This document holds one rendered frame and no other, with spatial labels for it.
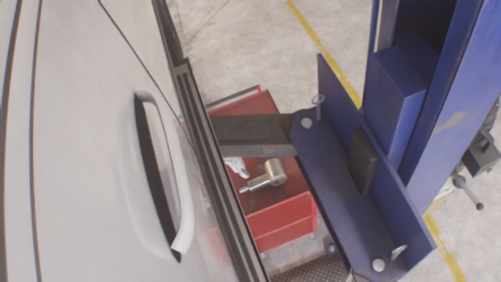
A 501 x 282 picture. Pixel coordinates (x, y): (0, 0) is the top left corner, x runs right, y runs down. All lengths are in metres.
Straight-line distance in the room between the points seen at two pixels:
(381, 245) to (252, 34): 3.12
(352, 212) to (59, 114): 0.99
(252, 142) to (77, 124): 1.06
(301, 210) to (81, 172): 2.09
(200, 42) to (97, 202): 3.80
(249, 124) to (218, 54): 2.54
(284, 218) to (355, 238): 1.20
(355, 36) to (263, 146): 2.70
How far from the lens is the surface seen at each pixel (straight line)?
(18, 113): 0.22
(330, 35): 3.84
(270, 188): 1.97
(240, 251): 1.02
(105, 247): 0.23
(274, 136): 1.29
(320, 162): 1.21
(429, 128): 0.82
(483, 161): 1.22
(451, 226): 2.94
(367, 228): 1.13
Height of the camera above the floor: 2.64
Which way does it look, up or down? 59 degrees down
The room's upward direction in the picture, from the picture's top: 15 degrees counter-clockwise
